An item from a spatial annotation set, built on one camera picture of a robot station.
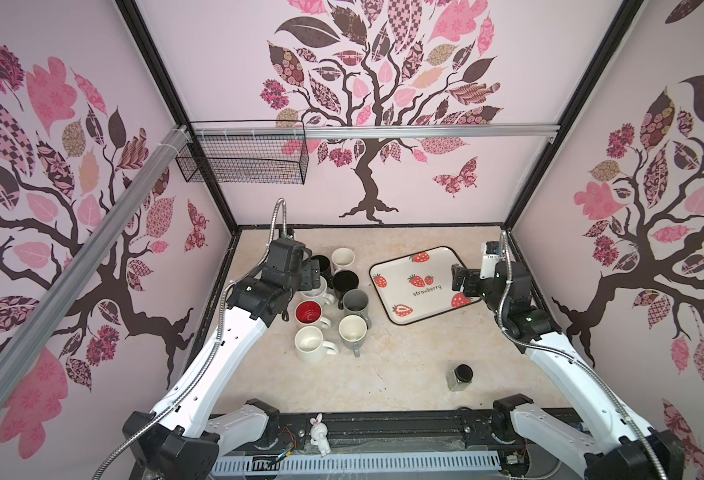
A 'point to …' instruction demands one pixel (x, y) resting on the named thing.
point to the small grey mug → (352, 330)
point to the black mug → (324, 266)
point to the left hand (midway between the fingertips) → (298, 271)
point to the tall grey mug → (355, 302)
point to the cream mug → (319, 293)
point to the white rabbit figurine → (318, 435)
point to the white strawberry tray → (418, 287)
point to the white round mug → (310, 346)
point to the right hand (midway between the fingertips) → (471, 263)
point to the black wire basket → (271, 152)
